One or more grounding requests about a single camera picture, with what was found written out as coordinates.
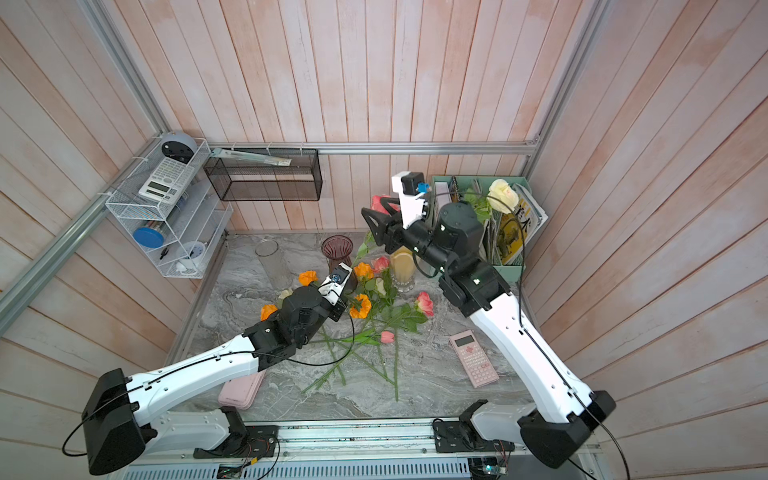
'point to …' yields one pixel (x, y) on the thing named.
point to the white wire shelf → (192, 228)
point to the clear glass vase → (274, 265)
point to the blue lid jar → (148, 237)
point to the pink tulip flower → (385, 337)
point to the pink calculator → (473, 358)
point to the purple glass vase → (337, 249)
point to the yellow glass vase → (403, 267)
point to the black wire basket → (238, 180)
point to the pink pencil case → (239, 393)
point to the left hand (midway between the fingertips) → (341, 282)
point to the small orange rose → (308, 276)
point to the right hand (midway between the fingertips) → (369, 205)
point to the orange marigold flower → (360, 307)
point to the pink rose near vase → (379, 264)
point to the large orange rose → (266, 311)
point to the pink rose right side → (425, 303)
